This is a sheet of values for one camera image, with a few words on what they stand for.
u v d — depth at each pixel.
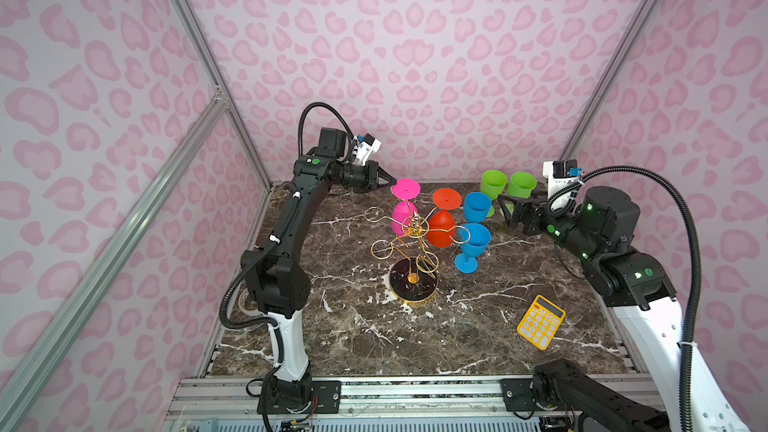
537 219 0.54
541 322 0.84
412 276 0.92
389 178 0.78
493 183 1.01
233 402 0.75
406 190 0.78
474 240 0.90
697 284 0.40
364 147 0.75
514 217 0.56
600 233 0.44
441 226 0.82
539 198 0.54
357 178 0.72
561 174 0.50
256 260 0.46
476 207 0.92
